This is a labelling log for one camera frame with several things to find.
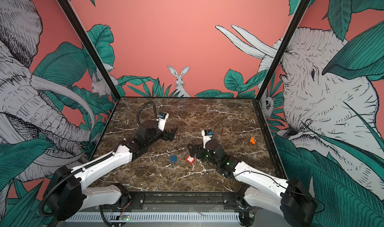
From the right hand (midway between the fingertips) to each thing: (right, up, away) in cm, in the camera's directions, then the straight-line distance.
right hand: (192, 144), depth 78 cm
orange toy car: (+39, -1, +18) cm, 43 cm away
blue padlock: (-12, -11, +11) cm, 19 cm away
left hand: (-12, +12, +2) cm, 17 cm away
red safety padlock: (-1, -11, +8) cm, 14 cm away
